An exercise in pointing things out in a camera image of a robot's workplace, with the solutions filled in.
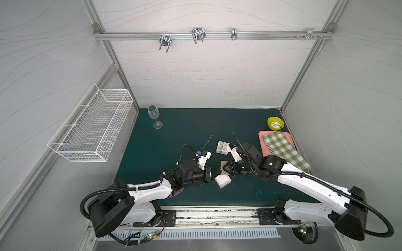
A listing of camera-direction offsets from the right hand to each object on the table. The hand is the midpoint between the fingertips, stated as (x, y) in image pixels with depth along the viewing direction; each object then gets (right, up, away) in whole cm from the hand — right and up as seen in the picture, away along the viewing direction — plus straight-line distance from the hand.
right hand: (225, 166), depth 75 cm
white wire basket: (-61, +17, -6) cm, 64 cm away
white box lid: (-1, -3, 0) cm, 3 cm away
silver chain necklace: (-9, +8, +27) cm, 29 cm away
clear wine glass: (-44, +27, +29) cm, 59 cm away
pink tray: (+29, +4, +25) cm, 38 cm away
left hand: (-2, -3, -2) cm, 4 cm away
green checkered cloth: (+39, +6, +25) cm, 47 cm away
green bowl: (+40, +21, +33) cm, 56 cm away
